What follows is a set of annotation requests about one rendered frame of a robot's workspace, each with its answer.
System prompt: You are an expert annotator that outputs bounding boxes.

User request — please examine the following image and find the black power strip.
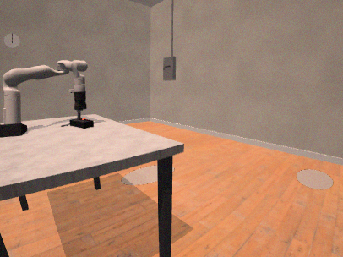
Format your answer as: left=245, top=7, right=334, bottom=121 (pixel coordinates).
left=61, top=118, right=94, bottom=129

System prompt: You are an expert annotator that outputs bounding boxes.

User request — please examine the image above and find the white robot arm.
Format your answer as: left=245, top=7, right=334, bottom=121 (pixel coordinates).
left=3, top=60, right=88, bottom=124

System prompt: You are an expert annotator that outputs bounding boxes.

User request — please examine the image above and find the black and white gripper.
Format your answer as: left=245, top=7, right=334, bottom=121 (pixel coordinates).
left=69, top=84, right=87, bottom=119

